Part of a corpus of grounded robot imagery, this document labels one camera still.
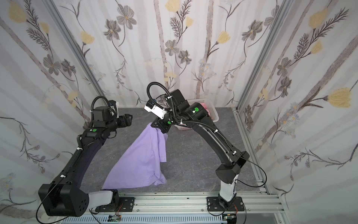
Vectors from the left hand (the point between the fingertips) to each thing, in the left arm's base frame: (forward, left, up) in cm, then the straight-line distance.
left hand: (127, 115), depth 79 cm
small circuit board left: (-47, +5, -27) cm, 54 cm away
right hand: (-13, -20, +10) cm, 26 cm away
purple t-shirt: (-28, -10, -7) cm, 31 cm away
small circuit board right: (-49, -57, -29) cm, 80 cm away
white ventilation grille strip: (-48, -13, -27) cm, 57 cm away
